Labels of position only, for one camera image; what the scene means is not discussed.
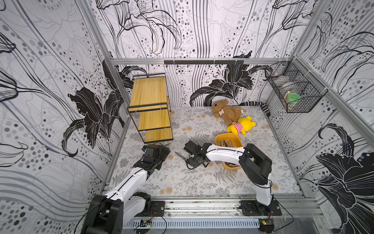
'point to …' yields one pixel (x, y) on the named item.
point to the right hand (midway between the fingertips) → (195, 159)
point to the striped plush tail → (263, 106)
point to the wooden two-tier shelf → (150, 107)
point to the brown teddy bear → (230, 114)
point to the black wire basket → (300, 93)
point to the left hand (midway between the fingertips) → (169, 155)
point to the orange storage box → (236, 141)
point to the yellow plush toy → (242, 125)
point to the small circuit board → (147, 224)
